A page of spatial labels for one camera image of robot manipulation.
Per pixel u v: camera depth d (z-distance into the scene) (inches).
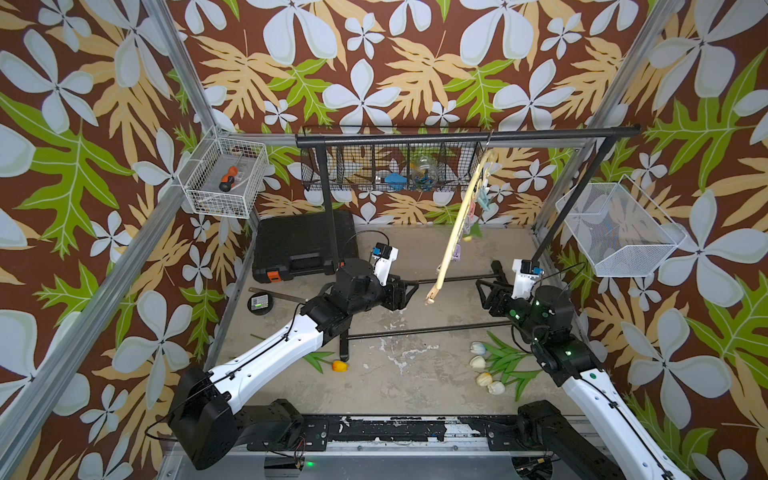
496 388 31.0
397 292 25.2
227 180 31.5
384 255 25.1
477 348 33.9
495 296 25.6
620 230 32.2
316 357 33.9
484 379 31.8
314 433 29.0
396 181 37.1
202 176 32.3
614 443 17.6
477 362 33.2
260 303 37.7
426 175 38.0
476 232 34.7
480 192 28.4
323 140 19.4
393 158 38.2
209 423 15.2
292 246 43.4
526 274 24.7
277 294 39.9
